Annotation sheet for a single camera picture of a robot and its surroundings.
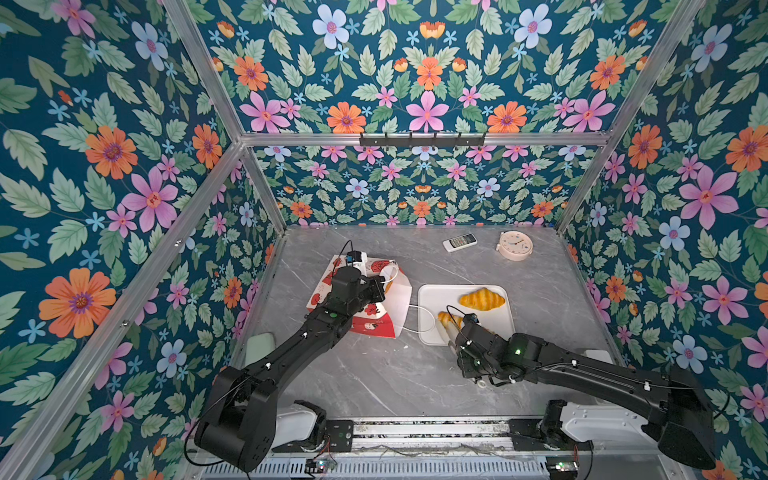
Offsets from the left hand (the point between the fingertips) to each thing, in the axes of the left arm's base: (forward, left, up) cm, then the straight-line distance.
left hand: (390, 271), depth 82 cm
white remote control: (+26, -27, -20) cm, 42 cm away
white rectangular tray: (+2, -14, -20) cm, 24 cm away
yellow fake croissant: (-2, -29, -16) cm, 33 cm away
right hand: (-22, -17, -12) cm, 31 cm away
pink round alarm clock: (+22, -47, -18) cm, 55 cm away
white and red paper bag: (-10, +2, -7) cm, 13 cm away
